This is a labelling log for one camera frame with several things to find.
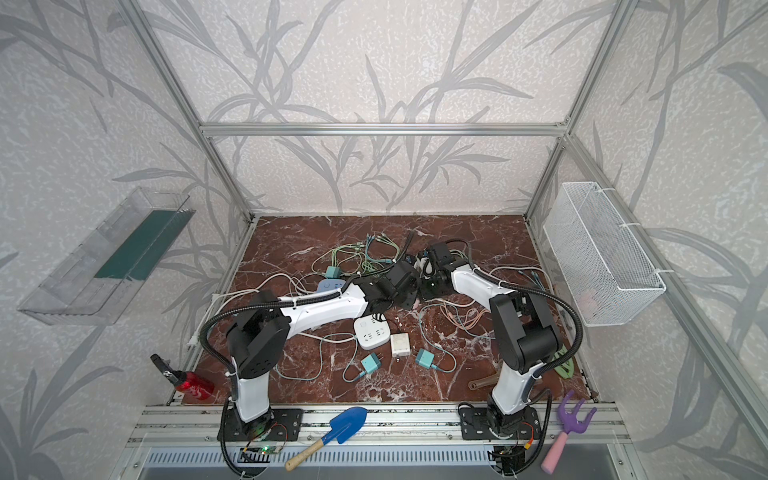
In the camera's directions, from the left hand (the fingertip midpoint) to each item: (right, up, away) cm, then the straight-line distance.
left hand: (415, 284), depth 89 cm
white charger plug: (-5, -17, -5) cm, 18 cm away
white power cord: (+39, +4, +16) cm, 42 cm away
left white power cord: (-56, -4, +8) cm, 57 cm away
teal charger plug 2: (+2, -20, -7) cm, 21 cm away
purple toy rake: (+38, -33, -15) cm, 53 cm away
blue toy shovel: (-18, -33, -16) cm, 41 cm away
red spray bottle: (-56, -22, -17) cm, 62 cm away
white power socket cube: (-13, -14, -2) cm, 20 cm away
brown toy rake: (+18, -25, -9) cm, 32 cm away
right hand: (+3, 0, +7) cm, 7 cm away
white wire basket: (+39, +6, -27) cm, 48 cm away
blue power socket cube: (-28, -1, +7) cm, 29 cm away
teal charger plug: (-13, -21, -7) cm, 26 cm away
